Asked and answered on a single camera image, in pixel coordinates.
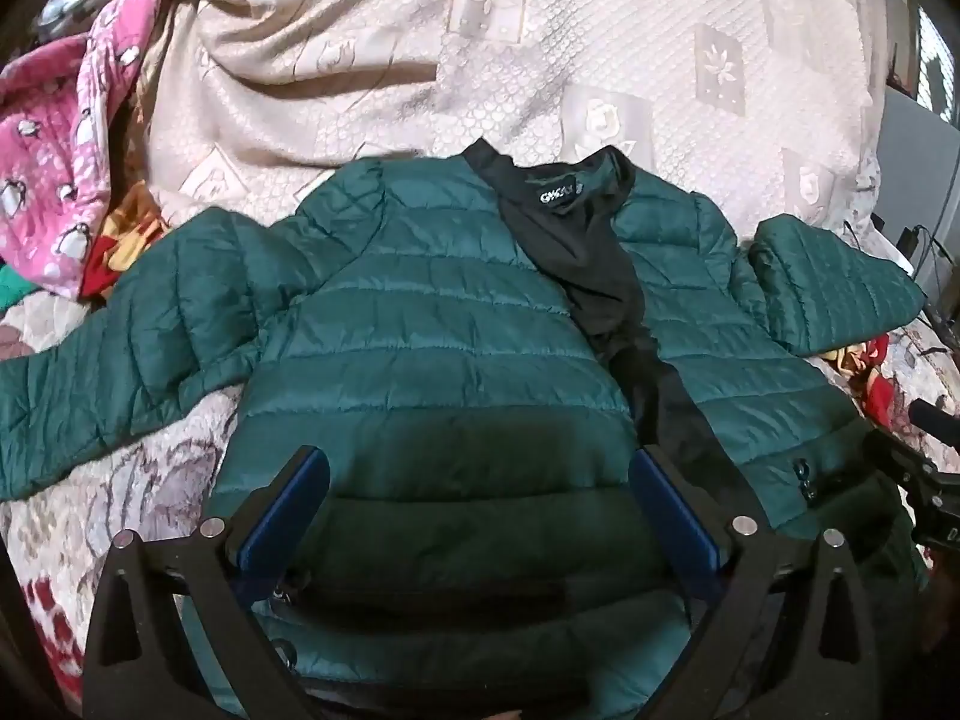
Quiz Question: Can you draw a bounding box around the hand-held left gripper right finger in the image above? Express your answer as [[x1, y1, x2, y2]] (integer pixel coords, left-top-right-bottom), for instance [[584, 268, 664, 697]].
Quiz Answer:
[[628, 445, 891, 720]]

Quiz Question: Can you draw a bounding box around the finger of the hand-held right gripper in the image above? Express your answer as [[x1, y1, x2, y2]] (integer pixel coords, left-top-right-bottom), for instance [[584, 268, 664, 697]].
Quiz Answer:
[[909, 399, 960, 442], [862, 429, 960, 550]]

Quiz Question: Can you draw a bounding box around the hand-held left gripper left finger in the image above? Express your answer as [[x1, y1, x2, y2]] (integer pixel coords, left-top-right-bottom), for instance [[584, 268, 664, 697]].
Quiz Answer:
[[82, 445, 332, 720]]

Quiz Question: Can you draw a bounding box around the green puffer jacket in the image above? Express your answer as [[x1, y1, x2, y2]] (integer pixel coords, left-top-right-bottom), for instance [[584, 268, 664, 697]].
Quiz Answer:
[[0, 139, 929, 720]]

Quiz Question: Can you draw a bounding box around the floral plush blanket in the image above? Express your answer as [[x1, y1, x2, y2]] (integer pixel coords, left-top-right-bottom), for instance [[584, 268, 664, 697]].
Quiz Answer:
[[0, 292, 960, 720]]

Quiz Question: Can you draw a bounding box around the orange red printed cloth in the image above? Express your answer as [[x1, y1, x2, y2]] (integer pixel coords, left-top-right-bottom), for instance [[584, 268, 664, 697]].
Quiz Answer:
[[81, 184, 178, 298]]

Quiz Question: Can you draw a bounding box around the lattice window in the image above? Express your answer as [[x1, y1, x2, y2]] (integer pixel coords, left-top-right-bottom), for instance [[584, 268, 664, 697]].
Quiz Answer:
[[918, 6, 960, 122]]

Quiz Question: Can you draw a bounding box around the green cloth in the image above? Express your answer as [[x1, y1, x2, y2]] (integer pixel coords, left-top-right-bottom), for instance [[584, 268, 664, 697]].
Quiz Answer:
[[0, 262, 40, 312]]

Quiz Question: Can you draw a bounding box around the pink penguin print cloth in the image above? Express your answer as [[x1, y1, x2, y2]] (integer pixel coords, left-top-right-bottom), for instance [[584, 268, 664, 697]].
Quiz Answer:
[[0, 0, 185, 299]]

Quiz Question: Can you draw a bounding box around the beige patterned quilt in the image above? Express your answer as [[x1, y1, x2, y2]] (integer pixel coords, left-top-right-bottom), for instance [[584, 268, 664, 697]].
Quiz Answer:
[[112, 0, 905, 260]]

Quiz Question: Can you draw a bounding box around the black cable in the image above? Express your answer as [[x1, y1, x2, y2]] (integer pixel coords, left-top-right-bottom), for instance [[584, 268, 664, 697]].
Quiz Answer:
[[896, 222, 960, 317]]

